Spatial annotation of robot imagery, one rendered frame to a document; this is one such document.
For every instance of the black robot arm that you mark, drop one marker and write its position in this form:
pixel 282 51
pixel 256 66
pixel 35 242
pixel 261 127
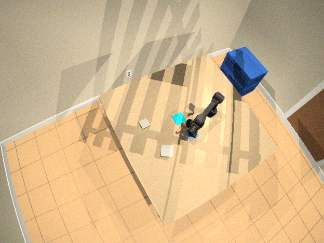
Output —
pixel 210 111

